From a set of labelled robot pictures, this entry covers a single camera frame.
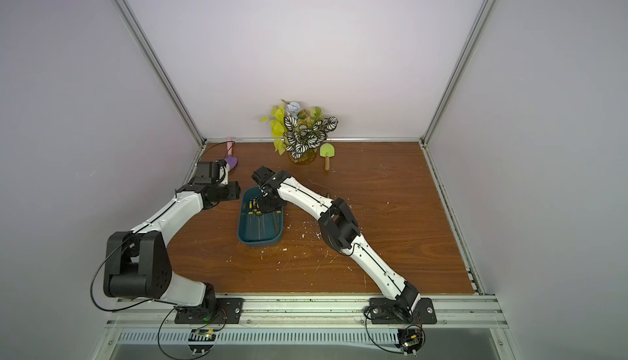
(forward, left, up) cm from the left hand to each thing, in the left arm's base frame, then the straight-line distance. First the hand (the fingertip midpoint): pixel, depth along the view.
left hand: (235, 186), depth 92 cm
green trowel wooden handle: (+28, -35, -9) cm, 46 cm away
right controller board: (-46, -60, -11) cm, 76 cm away
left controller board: (-47, +2, -13) cm, 49 cm away
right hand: (-3, -11, -8) cm, 14 cm away
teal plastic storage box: (-14, -9, -9) cm, 19 cm away
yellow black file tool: (-5, -5, -8) cm, 11 cm away
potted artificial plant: (+14, -25, +16) cm, 32 cm away
